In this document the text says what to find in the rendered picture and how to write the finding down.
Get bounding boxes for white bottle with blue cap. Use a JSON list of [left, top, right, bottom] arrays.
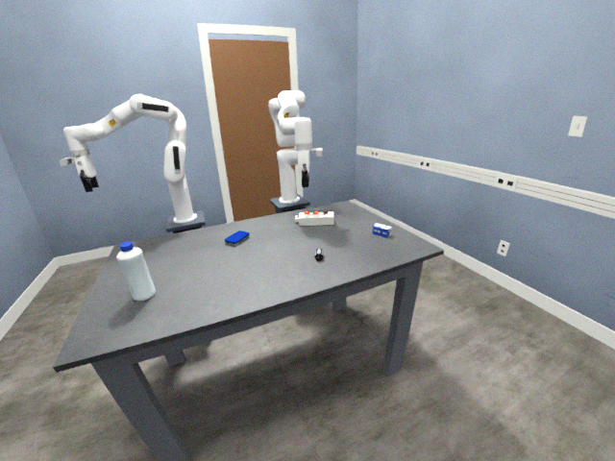
[[116, 242, 156, 302]]

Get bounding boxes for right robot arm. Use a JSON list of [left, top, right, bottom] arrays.
[[59, 94, 197, 224]]

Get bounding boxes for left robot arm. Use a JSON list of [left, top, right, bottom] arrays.
[[269, 91, 322, 204]]

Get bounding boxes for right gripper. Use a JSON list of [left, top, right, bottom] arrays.
[[74, 155, 99, 192]]

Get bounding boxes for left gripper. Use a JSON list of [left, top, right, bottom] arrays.
[[296, 150, 310, 187]]

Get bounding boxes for white power strip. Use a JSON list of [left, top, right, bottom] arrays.
[[295, 211, 334, 226]]

